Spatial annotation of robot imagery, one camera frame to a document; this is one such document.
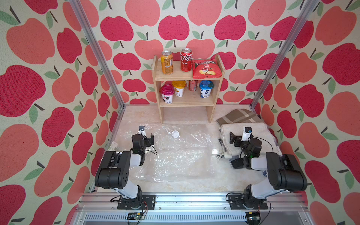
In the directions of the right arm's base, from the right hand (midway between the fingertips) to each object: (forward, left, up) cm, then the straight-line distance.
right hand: (239, 135), depth 92 cm
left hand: (-5, +63, -2) cm, 63 cm away
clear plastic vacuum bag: (-11, +37, -8) cm, 40 cm away
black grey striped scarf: (-17, +3, -5) cm, 18 cm away
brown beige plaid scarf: (+22, -7, -5) cm, 23 cm away
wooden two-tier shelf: (+19, +33, +12) cm, 40 cm away
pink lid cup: (+13, +49, +23) cm, 56 cm away
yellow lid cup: (+20, +42, +22) cm, 51 cm away
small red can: (+27, +33, +18) cm, 46 cm away
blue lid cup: (+21, +24, +21) cm, 39 cm away
